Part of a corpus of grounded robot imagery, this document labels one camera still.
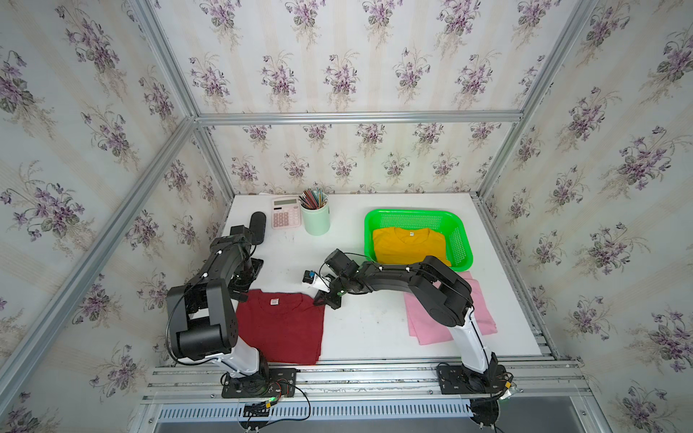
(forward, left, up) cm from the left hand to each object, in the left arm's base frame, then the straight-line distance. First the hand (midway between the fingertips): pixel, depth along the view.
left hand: (256, 282), depth 88 cm
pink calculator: (+33, -5, -2) cm, 34 cm away
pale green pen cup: (+25, -19, +1) cm, 31 cm away
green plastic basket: (+23, -68, +4) cm, 72 cm away
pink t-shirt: (-15, -54, -2) cm, 56 cm away
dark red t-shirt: (-14, -11, -3) cm, 18 cm away
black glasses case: (+27, +6, -3) cm, 27 cm away
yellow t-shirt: (+17, -54, -3) cm, 56 cm away
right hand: (-4, -20, -5) cm, 21 cm away
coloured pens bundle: (+30, -17, +8) cm, 36 cm away
